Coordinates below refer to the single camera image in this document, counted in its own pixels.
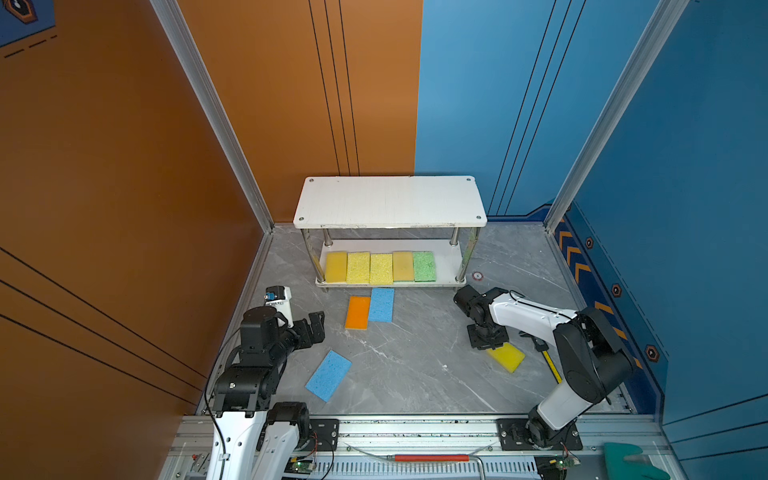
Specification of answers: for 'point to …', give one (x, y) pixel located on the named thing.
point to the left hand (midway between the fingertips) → (307, 313)
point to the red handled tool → (432, 458)
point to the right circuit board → (564, 462)
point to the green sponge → (424, 266)
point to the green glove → (617, 468)
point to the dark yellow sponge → (403, 265)
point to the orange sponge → (357, 314)
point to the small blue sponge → (381, 307)
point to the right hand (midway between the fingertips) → (483, 345)
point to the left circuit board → (300, 464)
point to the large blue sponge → (328, 376)
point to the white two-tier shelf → (392, 214)
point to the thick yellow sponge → (336, 265)
